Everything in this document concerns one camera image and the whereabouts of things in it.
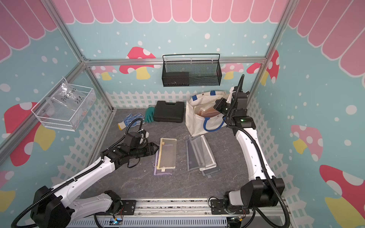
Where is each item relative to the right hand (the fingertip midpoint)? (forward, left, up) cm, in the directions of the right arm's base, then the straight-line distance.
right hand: (215, 100), depth 76 cm
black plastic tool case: (+21, +31, -31) cm, 48 cm away
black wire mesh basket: (+30, +12, 0) cm, 32 cm away
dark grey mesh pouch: (-14, +11, -34) cm, 38 cm away
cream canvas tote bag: (+2, +8, -24) cm, 26 cm away
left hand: (-19, +34, -21) cm, 44 cm away
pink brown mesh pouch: (+8, +1, -18) cm, 20 cm away
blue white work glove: (+16, +62, -33) cm, 72 cm away
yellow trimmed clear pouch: (-17, +29, -35) cm, 48 cm away
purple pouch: (-26, +33, -34) cm, 54 cm away
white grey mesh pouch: (-19, +2, -31) cm, 37 cm away
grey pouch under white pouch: (-25, +1, -34) cm, 43 cm away
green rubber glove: (+19, +45, -31) cm, 58 cm away
